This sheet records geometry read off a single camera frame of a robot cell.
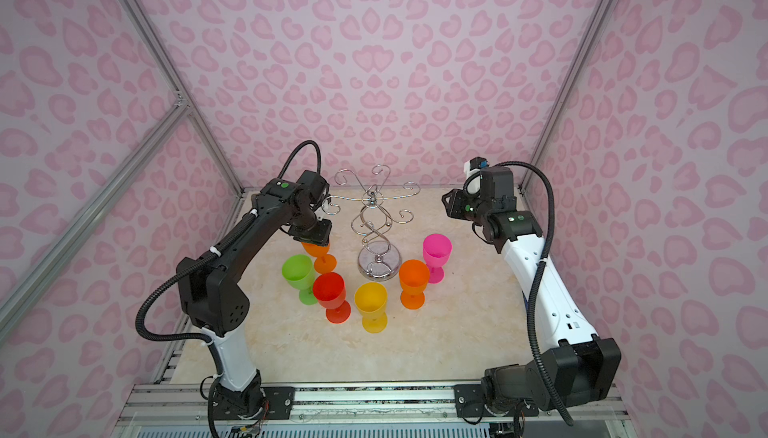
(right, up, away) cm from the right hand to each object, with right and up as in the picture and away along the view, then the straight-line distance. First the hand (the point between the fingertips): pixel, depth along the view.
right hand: (449, 194), depth 75 cm
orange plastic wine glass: (-37, -21, +22) cm, 48 cm away
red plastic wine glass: (-30, -25, +1) cm, 39 cm away
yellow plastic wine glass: (-20, -28, +5) cm, 35 cm away
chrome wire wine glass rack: (-19, -20, +22) cm, 35 cm away
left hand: (-34, -11, +10) cm, 37 cm away
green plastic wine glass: (-41, -22, +10) cm, 47 cm away
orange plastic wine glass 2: (-9, -23, +7) cm, 25 cm away
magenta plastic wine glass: (-1, -15, +11) cm, 18 cm away
